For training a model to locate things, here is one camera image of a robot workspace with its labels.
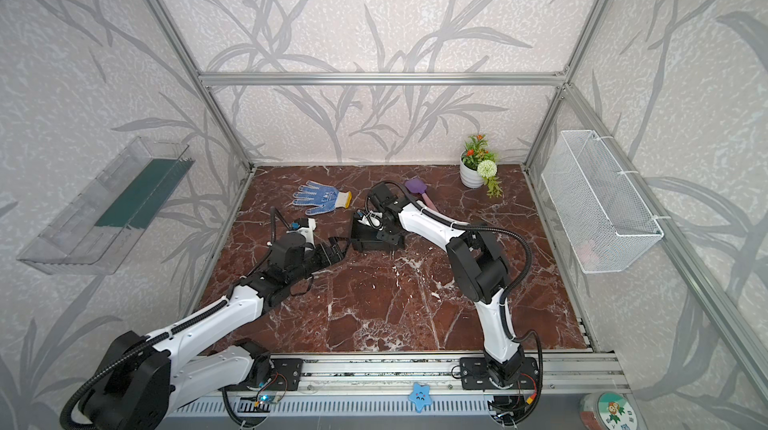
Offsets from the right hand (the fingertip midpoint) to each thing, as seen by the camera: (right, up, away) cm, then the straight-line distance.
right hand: (391, 219), depth 97 cm
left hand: (-13, -4, -13) cm, 18 cm away
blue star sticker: (+8, -39, -27) cm, 48 cm away
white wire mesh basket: (+46, +3, -34) cm, 57 cm away
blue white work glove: (-25, +7, +14) cm, 29 cm away
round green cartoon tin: (+47, -37, -34) cm, 69 cm away
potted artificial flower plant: (+30, +18, +5) cm, 35 cm away
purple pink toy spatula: (+10, +11, +15) cm, 21 cm away
